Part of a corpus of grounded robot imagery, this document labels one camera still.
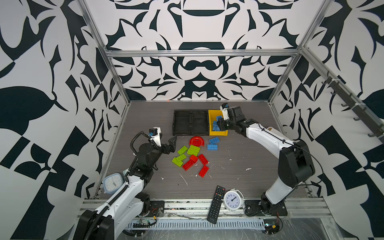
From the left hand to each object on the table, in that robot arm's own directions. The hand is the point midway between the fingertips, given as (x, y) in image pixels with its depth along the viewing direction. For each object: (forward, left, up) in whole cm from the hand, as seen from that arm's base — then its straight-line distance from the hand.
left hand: (168, 132), depth 79 cm
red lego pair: (-8, -13, -17) cm, 23 cm away
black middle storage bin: (+18, -18, -16) cm, 30 cm away
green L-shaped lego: (-8, -4, -17) cm, 19 cm away
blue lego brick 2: (0, -25, -18) cm, 31 cm away
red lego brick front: (-15, -18, -18) cm, 30 cm away
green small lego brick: (-1, -7, -19) cm, 20 cm away
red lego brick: (-8, -19, -18) cm, 27 cm away
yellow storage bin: (+21, -27, -12) cm, 37 cm away
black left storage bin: (+23, -6, -22) cm, 33 cm away
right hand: (+11, -29, -5) cm, 32 cm away
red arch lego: (+5, -16, -18) cm, 25 cm away
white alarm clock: (-29, -32, -17) cm, 47 cm away
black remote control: (-31, -23, -18) cm, 43 cm away
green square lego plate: (-1, -13, -18) cm, 23 cm away
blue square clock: (-19, +30, -16) cm, 39 cm away
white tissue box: (+8, -62, -11) cm, 64 cm away
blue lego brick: (+5, -27, -17) cm, 33 cm away
